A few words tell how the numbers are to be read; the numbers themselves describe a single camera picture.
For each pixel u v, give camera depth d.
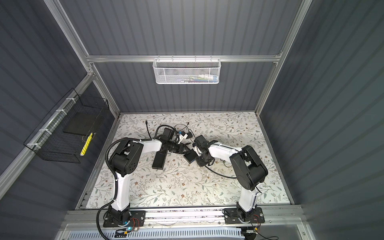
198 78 0.92
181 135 0.93
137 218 0.73
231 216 0.72
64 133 0.72
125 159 0.56
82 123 0.75
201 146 0.75
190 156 0.94
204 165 0.88
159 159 0.93
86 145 0.69
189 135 1.04
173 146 0.89
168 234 0.77
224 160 0.58
